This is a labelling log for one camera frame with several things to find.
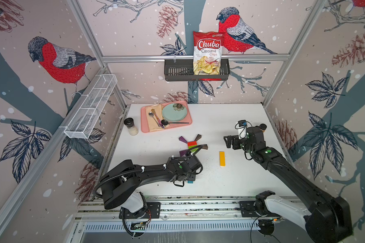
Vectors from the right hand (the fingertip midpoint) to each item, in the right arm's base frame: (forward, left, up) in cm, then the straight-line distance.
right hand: (231, 135), depth 83 cm
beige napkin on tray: (+26, +51, -15) cm, 60 cm away
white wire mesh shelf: (+10, +77, +15) cm, 79 cm away
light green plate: (+30, +37, -14) cm, 49 cm away
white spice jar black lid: (+11, +63, -4) cm, 64 cm away
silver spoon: (+27, +54, -14) cm, 62 cm away
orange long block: (-7, +3, -17) cm, 19 cm away
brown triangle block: (+7, +18, -15) cm, 25 cm away
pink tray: (+17, +57, -15) cm, 61 cm away
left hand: (-17, +20, -14) cm, 30 cm away
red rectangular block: (+3, +21, -16) cm, 27 cm away
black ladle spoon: (+20, +42, -15) cm, 49 cm away
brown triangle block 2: (+1, +14, -15) cm, 20 cm away
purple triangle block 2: (-3, +28, -17) cm, 33 cm away
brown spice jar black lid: (+12, -24, -7) cm, 28 cm away
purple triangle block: (+6, +29, -16) cm, 34 cm away
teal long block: (-22, +22, -15) cm, 35 cm away
